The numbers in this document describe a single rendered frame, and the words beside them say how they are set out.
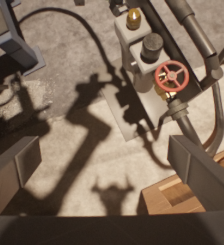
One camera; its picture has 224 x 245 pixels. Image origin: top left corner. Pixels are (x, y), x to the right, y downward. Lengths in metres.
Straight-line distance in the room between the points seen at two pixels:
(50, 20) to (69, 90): 0.47
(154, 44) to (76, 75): 0.63
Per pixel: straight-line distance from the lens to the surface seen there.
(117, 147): 0.86
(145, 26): 0.50
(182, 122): 0.43
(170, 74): 0.39
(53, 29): 1.17
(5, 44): 0.93
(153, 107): 0.88
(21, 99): 1.06
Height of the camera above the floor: 0.86
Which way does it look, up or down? 81 degrees down
